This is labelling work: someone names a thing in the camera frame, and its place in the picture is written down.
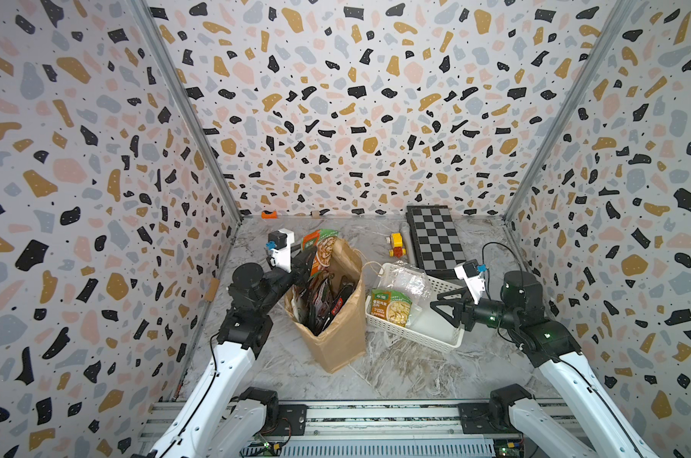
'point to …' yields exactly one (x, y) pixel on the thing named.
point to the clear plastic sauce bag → (405, 279)
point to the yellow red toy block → (397, 242)
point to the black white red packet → (320, 300)
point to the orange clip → (268, 215)
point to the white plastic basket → (431, 324)
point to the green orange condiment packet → (324, 241)
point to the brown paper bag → (345, 338)
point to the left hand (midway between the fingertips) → (313, 247)
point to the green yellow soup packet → (391, 305)
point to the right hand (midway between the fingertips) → (437, 303)
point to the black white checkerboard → (437, 239)
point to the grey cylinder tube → (408, 242)
